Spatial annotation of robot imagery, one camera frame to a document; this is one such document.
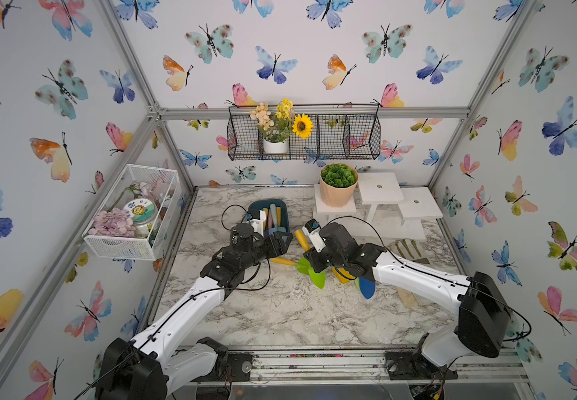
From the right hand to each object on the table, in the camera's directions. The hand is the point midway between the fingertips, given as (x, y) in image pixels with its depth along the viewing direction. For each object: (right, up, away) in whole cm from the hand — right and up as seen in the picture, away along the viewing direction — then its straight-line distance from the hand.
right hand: (308, 251), depth 80 cm
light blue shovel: (-14, +5, +24) cm, 28 cm away
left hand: (-6, +5, -3) cm, 9 cm away
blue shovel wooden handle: (+22, -15, +10) cm, 28 cm away
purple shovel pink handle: (-15, +8, +24) cm, 30 cm away
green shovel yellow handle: (-12, +10, -9) cm, 18 cm away
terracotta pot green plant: (+10, +22, +4) cm, 25 cm away
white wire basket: (-47, +19, -1) cm, 51 cm away
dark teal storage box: (-18, +16, +28) cm, 37 cm away
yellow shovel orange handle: (-11, +6, +24) cm, 27 cm away
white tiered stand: (+34, +15, +34) cm, 50 cm away
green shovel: (+4, -8, -2) cm, 9 cm away
